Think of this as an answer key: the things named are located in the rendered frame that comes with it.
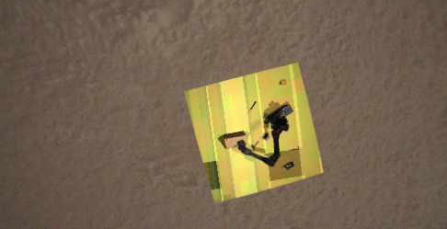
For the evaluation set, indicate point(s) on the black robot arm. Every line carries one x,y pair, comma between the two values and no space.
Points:
272,160

